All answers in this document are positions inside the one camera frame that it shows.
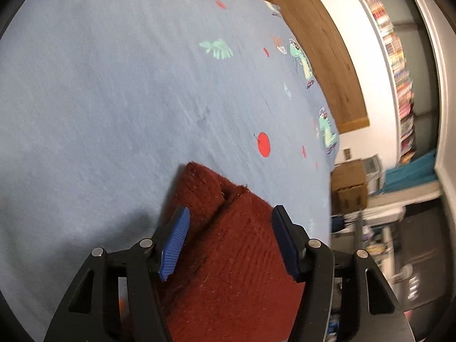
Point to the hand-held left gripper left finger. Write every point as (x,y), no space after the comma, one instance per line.
(174,245)

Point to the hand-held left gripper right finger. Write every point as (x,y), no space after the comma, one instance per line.
(285,242)

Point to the dark red knitted sweater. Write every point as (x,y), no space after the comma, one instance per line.
(235,274)

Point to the dark blue bag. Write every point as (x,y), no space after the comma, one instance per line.
(337,223)

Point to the brown cardboard box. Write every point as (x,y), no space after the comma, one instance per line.
(349,185)

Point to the white desk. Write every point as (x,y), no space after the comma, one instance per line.
(384,211)

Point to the white printer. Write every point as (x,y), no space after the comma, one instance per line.
(372,165)

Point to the blue printed bed blanket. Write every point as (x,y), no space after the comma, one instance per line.
(107,96)

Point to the wooden bed headboard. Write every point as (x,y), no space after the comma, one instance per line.
(327,67)

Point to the bookshelf with books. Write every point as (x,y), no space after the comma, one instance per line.
(399,78)

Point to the wall socket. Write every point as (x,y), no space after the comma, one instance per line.
(347,154)

